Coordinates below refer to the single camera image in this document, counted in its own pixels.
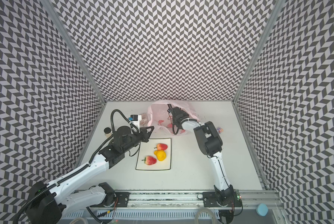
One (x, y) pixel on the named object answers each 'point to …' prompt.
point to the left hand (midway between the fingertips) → (154, 128)
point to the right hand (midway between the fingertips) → (182, 117)
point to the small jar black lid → (107, 132)
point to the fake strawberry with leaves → (149, 160)
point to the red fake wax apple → (161, 146)
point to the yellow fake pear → (161, 155)
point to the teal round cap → (262, 209)
